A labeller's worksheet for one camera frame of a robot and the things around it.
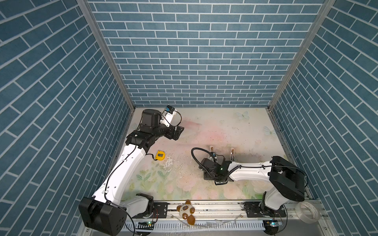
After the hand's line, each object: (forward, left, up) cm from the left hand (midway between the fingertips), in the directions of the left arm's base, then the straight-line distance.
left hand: (176, 124), depth 75 cm
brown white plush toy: (-35, -5, -24) cm, 43 cm away
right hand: (-16, -15, -27) cm, 35 cm away
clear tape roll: (-39, -62, -25) cm, 77 cm away
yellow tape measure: (-4, +12, -26) cm, 29 cm away
